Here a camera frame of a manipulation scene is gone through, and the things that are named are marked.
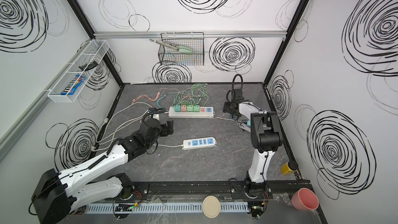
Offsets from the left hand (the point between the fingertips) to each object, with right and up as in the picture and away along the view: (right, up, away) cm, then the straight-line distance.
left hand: (168, 121), depth 81 cm
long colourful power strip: (+21, +3, +19) cm, 29 cm away
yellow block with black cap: (+59, -23, -6) cm, 63 cm away
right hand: (+37, +6, +20) cm, 42 cm away
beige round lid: (+22, -33, -16) cm, 43 cm away
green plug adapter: (+14, +6, +18) cm, 24 cm away
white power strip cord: (-39, +3, +22) cm, 45 cm away
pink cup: (+60, -29, -17) cm, 69 cm away
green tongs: (+6, +42, +11) cm, 44 cm away
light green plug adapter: (+10, +6, +18) cm, 22 cm away
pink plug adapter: (+7, +6, +16) cm, 19 cm away
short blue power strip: (+16, -13, +6) cm, 22 cm away
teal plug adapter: (+2, +6, +16) cm, 17 cm away
